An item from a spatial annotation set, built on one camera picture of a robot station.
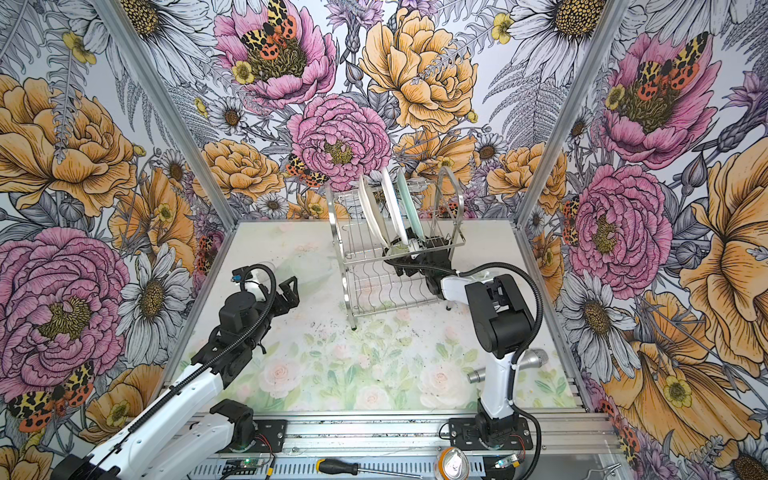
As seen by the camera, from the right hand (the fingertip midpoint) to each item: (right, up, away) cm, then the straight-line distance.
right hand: (404, 256), depth 100 cm
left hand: (-33, -9, -18) cm, 39 cm away
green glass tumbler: (+3, +4, -13) cm, 13 cm away
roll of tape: (+8, -41, -38) cm, 57 cm away
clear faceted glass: (-34, -4, -30) cm, 46 cm away
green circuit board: (-38, -48, -29) cm, 68 cm away
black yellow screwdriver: (-18, -47, -31) cm, 59 cm away
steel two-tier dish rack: (-10, -8, 0) cm, 12 cm away
